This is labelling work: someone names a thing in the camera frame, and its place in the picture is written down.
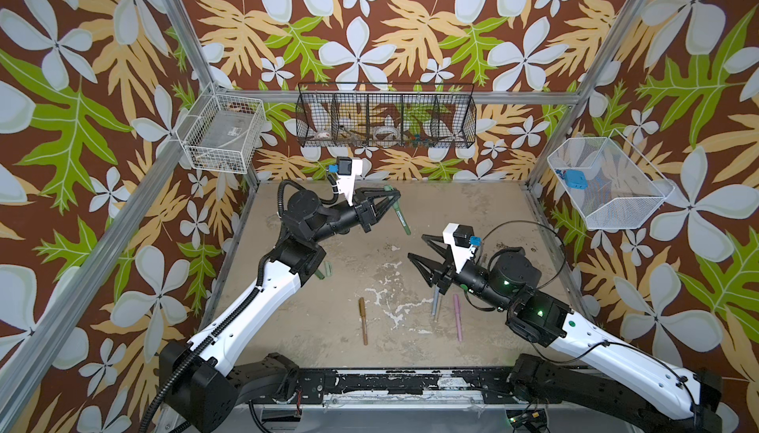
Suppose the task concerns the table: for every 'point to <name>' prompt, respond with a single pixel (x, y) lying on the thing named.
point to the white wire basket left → (220, 131)
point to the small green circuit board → (528, 415)
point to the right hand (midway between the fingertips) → (416, 247)
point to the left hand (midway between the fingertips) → (397, 192)
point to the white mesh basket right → (623, 186)
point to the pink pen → (459, 318)
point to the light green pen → (328, 268)
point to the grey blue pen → (435, 301)
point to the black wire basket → (385, 115)
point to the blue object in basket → (575, 179)
